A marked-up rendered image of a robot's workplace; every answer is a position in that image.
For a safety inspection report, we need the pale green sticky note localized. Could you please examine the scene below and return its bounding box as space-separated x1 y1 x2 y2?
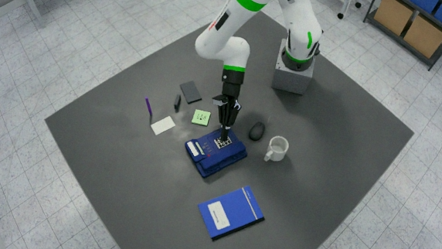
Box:
192 110 211 126

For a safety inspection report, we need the blue desk phone body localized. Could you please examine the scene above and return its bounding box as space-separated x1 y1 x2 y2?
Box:
185 128 247 178

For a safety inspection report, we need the grey computer mouse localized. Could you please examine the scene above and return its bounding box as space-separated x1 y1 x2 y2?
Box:
249 122 265 141

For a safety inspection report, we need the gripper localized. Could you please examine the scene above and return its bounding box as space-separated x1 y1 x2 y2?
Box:
218 83 242 142

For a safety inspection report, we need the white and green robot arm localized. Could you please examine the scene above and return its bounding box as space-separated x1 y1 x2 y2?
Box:
195 0 324 85

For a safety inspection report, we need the blue notebook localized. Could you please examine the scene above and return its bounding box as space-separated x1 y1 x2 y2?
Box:
198 186 264 240

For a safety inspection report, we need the white rectangular sheet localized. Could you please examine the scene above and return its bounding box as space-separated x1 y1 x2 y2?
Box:
151 117 175 135

